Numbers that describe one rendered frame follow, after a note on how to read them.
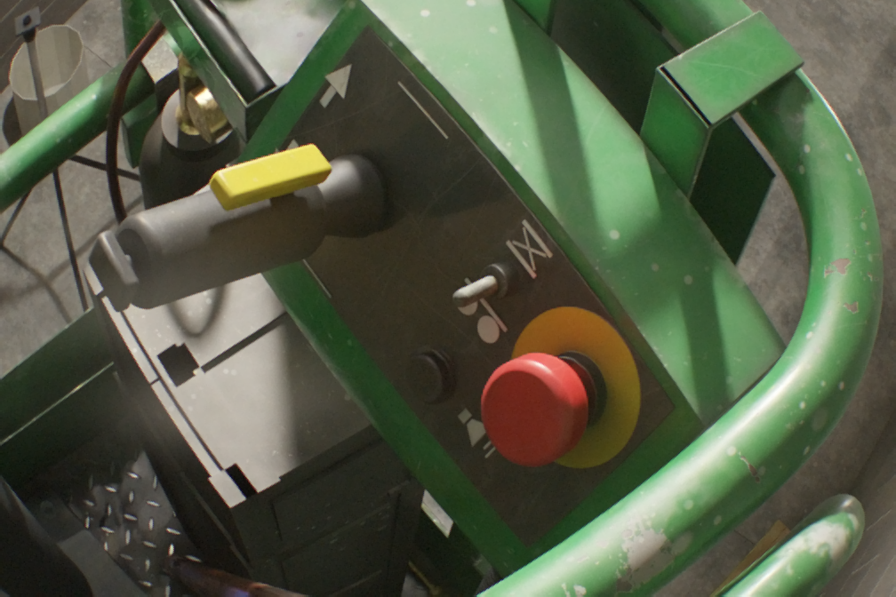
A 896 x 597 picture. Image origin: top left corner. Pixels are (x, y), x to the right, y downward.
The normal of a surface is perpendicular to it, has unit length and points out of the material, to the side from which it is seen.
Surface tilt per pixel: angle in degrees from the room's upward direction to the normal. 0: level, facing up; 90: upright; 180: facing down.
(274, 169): 32
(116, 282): 58
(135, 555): 0
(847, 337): 9
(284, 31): 0
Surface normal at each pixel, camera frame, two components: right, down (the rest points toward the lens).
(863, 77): 0.05, -0.41
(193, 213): 0.44, -0.67
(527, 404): -0.65, 0.22
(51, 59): 0.29, 0.88
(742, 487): 0.31, -0.03
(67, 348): 0.58, 0.75
